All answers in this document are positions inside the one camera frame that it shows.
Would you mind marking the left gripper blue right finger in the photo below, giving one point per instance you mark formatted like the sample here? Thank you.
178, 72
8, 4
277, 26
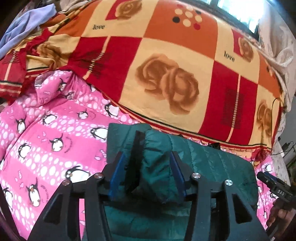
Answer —
218, 211

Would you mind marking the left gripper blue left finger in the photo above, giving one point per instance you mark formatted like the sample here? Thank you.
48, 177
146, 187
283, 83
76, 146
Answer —
59, 219

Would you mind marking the green quilted puffer jacket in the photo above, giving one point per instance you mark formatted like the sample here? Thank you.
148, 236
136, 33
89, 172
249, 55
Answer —
166, 187

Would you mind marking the person's right hand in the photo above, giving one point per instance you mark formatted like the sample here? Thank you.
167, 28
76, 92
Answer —
285, 216

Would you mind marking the pink penguin quilt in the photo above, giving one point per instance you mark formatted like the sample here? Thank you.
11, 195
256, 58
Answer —
60, 130

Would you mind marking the right beige curtain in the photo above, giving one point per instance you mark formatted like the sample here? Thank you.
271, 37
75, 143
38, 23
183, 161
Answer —
279, 49

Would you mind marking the red orange rose blanket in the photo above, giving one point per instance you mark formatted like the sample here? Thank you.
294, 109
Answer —
166, 63

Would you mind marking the lavender garment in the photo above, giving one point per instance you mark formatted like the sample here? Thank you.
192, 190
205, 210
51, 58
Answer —
22, 26

